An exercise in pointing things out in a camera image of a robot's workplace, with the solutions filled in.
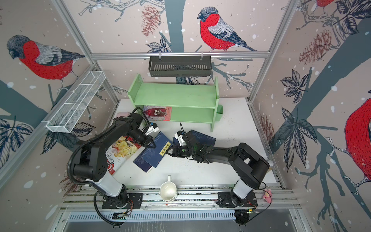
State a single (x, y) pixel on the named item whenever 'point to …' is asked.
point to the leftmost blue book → (141, 163)
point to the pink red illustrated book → (155, 112)
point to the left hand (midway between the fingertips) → (155, 143)
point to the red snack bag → (120, 151)
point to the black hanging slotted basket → (180, 66)
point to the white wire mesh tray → (67, 113)
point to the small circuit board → (120, 215)
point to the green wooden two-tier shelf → (190, 103)
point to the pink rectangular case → (121, 113)
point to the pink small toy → (266, 195)
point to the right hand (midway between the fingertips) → (169, 151)
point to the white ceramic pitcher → (168, 190)
